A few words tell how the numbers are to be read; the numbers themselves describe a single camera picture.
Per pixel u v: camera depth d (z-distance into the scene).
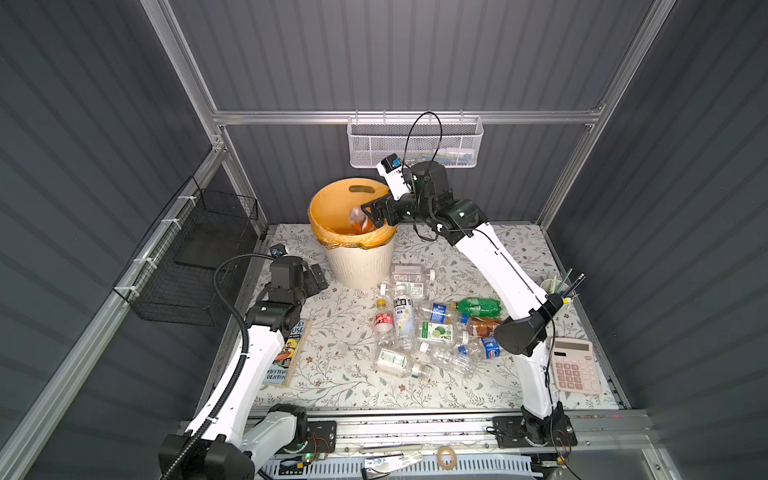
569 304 0.86
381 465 0.68
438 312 0.90
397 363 0.81
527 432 0.67
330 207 0.94
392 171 0.62
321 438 0.72
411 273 0.99
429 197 0.55
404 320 0.87
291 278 0.60
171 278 0.71
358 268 0.91
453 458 0.71
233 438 0.40
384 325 0.91
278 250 0.68
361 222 0.79
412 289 0.97
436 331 0.89
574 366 0.83
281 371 0.82
